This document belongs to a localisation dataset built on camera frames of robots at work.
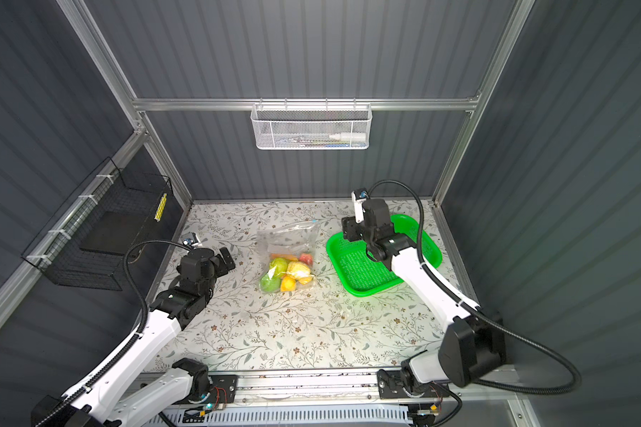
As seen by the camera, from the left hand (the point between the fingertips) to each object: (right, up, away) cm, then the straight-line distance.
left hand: (210, 254), depth 79 cm
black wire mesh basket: (-29, +3, -17) cm, 34 cm away
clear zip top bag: (+20, +3, +29) cm, 36 cm away
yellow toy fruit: (+27, -10, +9) cm, 31 cm away
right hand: (+44, +11, +3) cm, 45 cm away
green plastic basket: (+47, -9, +18) cm, 51 cm away
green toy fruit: (+19, -4, +9) cm, 22 cm away
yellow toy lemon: (+22, -11, +10) cm, 26 cm away
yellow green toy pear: (+25, -6, +8) cm, 27 cm away
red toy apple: (+27, -3, +18) cm, 33 cm away
